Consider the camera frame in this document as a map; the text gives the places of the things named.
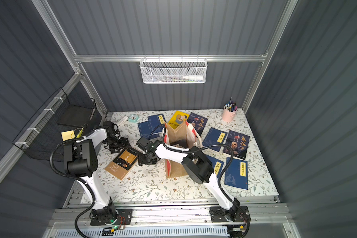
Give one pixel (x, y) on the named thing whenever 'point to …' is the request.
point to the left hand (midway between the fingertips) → (127, 148)
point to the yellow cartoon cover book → (177, 119)
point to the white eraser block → (123, 121)
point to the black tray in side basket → (80, 116)
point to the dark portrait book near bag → (198, 121)
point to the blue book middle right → (214, 137)
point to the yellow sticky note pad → (67, 135)
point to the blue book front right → (237, 175)
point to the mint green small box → (133, 118)
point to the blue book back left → (145, 130)
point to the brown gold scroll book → (122, 164)
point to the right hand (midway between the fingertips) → (142, 163)
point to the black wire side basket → (42, 134)
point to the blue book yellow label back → (155, 121)
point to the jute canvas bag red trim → (185, 136)
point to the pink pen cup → (229, 111)
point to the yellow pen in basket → (80, 133)
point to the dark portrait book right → (238, 142)
